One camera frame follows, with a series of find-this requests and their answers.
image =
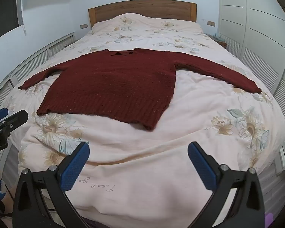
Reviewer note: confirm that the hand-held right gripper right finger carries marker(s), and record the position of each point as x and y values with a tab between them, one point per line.
202	163

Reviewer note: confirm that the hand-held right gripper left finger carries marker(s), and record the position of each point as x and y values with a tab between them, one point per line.
76	163

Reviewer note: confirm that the dark red knit sweater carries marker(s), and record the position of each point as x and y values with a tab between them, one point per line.
114	85

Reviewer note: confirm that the floral cream duvet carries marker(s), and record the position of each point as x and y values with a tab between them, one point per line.
156	152

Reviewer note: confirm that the white louvred cabinet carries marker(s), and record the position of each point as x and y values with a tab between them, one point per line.
28	61

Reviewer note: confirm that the window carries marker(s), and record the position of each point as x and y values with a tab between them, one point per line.
4	9

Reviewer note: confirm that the wooden nightstand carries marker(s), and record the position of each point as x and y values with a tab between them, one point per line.
222	42

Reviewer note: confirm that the white panelled wardrobe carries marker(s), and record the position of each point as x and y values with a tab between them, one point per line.
258	28

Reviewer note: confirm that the wooden bed headboard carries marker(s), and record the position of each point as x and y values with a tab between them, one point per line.
144	10

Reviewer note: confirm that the wall switch plate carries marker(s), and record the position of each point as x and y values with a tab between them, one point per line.
211	23
84	26

